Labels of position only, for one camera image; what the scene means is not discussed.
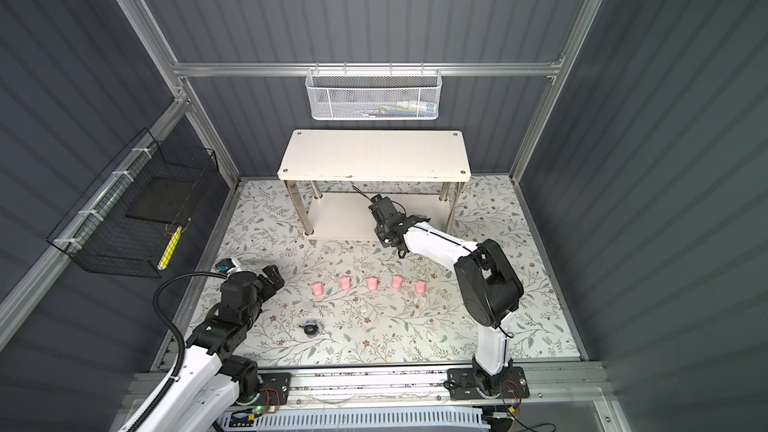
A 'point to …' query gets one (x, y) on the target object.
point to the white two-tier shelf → (332, 175)
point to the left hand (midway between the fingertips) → (264, 276)
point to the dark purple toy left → (311, 329)
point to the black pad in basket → (162, 199)
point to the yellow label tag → (169, 250)
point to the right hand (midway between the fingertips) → (396, 227)
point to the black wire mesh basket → (122, 222)
